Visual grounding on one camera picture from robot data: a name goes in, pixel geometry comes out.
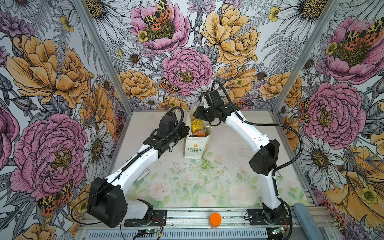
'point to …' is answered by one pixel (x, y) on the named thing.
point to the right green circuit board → (277, 230)
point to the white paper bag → (195, 147)
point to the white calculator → (146, 171)
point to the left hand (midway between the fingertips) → (190, 132)
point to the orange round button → (215, 219)
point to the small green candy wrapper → (206, 165)
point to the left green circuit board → (151, 230)
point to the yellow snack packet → (196, 124)
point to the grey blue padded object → (311, 229)
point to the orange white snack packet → (201, 133)
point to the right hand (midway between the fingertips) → (197, 118)
